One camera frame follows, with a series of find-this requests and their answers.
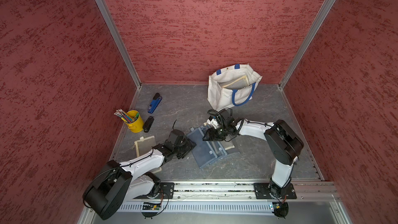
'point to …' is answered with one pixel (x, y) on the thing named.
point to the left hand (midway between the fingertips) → (194, 149)
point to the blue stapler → (156, 101)
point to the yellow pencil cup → (138, 124)
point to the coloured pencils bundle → (124, 116)
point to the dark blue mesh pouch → (204, 152)
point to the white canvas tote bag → (221, 98)
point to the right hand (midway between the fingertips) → (207, 141)
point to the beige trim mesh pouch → (240, 83)
